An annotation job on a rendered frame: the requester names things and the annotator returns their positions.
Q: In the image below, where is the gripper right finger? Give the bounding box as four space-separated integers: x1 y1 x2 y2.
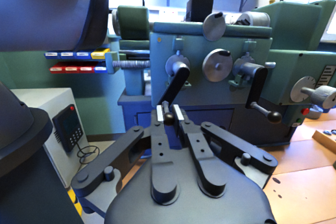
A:
172 104 280 199

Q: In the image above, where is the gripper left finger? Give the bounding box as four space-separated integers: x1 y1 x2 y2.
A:
71 105 182 206

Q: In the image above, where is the black ball half-nut lever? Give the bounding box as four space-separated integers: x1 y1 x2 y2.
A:
157 53 192 127

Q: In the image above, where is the green lathe body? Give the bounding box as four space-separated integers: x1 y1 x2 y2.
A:
106 0 336 148

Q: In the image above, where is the black ball feed lever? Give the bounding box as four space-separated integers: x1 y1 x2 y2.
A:
232 56 283 125

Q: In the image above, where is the tan wooden tray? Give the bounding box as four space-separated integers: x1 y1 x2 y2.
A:
311 129 336 155

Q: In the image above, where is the grey knurled change knob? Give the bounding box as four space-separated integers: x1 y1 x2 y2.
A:
290 75 336 110

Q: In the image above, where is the grey lathe chuck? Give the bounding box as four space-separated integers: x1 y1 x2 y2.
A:
235 11 271 29

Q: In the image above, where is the grey handwheel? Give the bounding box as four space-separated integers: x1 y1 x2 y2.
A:
201 48 234 83
202 11 227 42

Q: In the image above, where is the grey threaded lead screw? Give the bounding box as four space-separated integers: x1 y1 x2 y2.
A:
112 59 151 69

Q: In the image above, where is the black teach pendant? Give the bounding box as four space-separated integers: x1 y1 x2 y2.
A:
51 103 85 153

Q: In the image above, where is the red storage bin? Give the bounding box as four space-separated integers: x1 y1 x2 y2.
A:
49 62 66 75
78 62 95 75
64 62 80 75

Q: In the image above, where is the yellow storage bin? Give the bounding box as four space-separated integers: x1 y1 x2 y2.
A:
90 47 112 60

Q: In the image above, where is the grey metal cup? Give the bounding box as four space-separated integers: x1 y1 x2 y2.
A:
305 104 323 120

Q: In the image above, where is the white control cabinet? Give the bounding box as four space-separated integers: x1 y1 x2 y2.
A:
10 87 88 189

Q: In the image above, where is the green tailstock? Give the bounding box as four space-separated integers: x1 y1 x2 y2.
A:
111 5 151 52

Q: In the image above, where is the coiled black cable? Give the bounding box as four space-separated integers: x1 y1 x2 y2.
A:
76 142 101 165

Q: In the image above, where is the black tool post block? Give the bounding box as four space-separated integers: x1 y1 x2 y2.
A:
185 0 214 23

